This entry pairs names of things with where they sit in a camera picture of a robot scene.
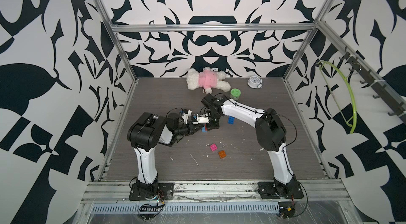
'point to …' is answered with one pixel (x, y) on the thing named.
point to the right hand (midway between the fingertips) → (207, 121)
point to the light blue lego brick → (203, 129)
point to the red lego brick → (205, 127)
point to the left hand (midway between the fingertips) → (202, 124)
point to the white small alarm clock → (255, 82)
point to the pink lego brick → (213, 147)
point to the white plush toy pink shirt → (206, 80)
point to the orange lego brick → (222, 154)
